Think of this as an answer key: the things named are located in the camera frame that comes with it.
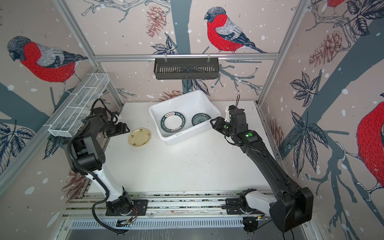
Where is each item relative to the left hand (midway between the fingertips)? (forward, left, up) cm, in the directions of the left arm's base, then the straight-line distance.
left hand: (122, 131), depth 94 cm
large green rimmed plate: (+13, -30, -7) cm, 34 cm away
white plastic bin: (+27, -43, -3) cm, 51 cm away
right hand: (-7, -55, +17) cm, 58 cm away
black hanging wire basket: (+41, -41, +20) cm, 62 cm away
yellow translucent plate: (+1, -9, -9) cm, 12 cm away
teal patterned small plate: (+16, -51, -7) cm, 54 cm away
